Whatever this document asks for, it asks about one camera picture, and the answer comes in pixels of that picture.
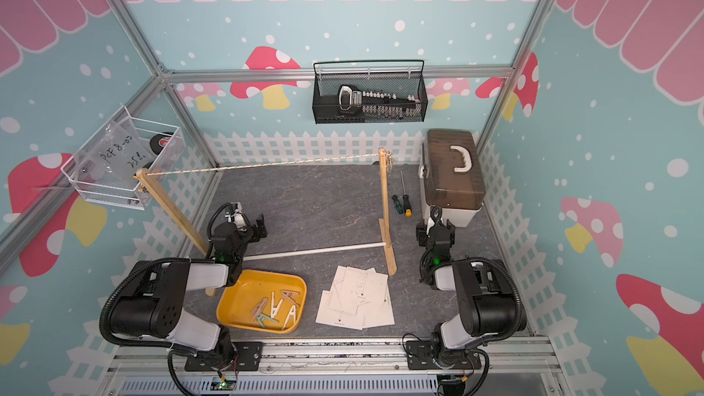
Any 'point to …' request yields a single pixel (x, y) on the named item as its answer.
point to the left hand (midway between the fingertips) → (250, 220)
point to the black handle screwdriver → (406, 200)
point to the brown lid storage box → (452, 176)
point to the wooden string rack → (389, 236)
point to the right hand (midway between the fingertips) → (436, 220)
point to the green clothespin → (261, 316)
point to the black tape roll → (159, 141)
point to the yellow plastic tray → (269, 301)
